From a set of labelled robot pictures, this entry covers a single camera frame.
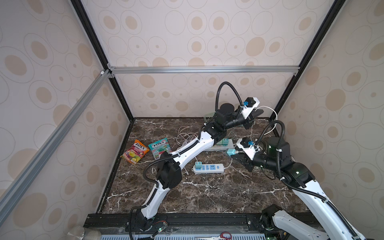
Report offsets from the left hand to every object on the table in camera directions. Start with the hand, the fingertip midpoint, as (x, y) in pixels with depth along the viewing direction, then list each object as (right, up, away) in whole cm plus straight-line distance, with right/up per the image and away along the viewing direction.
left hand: (268, 109), depth 62 cm
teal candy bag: (-55, -20, +38) cm, 70 cm away
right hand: (-12, -19, +6) cm, 23 cm away
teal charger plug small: (-15, -18, +3) cm, 24 cm away
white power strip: (-22, -32, +28) cm, 48 cm away
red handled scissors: (-18, -59, +8) cm, 62 cm away
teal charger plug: (-29, -29, +25) cm, 48 cm away
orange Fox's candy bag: (-69, -23, +35) cm, 81 cm away
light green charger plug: (-20, -14, +1) cm, 24 cm away
